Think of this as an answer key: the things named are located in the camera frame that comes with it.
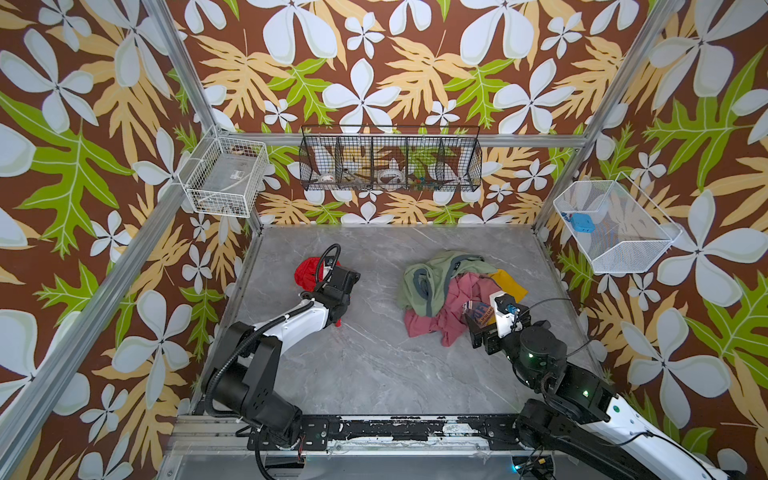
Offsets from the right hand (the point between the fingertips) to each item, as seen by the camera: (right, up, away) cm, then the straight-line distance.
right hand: (482, 309), depth 70 cm
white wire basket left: (-70, +35, +16) cm, 80 cm away
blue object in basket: (+35, +23, +16) cm, 44 cm away
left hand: (-40, +4, +22) cm, 46 cm away
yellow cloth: (+21, +2, +33) cm, 39 cm away
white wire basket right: (+42, +18, +8) cm, 47 cm away
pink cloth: (-4, -7, +16) cm, 18 cm away
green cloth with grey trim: (-12, +5, +12) cm, 18 cm away
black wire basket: (-21, +45, +28) cm, 57 cm away
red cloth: (-49, +7, +25) cm, 55 cm away
